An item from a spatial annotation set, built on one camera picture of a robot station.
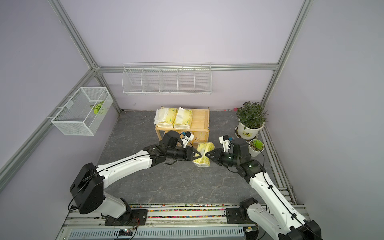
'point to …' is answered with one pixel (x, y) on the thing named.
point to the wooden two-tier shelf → (200, 128)
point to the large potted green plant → (251, 116)
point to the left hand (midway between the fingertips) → (200, 158)
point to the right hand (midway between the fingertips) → (206, 155)
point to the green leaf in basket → (97, 106)
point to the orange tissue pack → (200, 136)
